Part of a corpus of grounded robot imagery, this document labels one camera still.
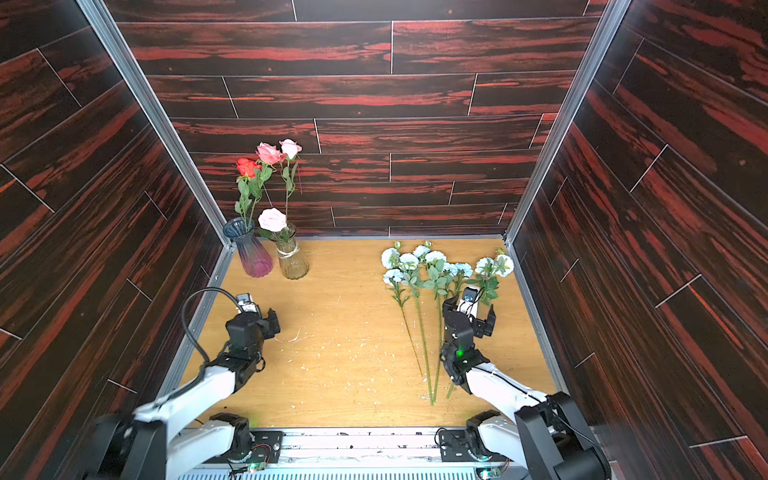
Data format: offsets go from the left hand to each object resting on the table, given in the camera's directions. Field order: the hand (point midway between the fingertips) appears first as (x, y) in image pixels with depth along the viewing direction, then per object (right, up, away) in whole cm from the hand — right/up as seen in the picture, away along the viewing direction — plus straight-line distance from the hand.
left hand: (260, 312), depth 88 cm
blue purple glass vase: (-8, +17, +15) cm, 24 cm away
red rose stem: (-7, +39, +6) cm, 40 cm away
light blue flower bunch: (+75, +13, +16) cm, 77 cm away
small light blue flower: (+63, +12, +16) cm, 66 cm away
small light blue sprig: (+41, +10, +15) cm, 45 cm away
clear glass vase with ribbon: (+6, +15, +11) cm, 20 cm away
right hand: (+65, +3, -5) cm, 65 cm away
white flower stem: (+46, +15, +19) cm, 52 cm away
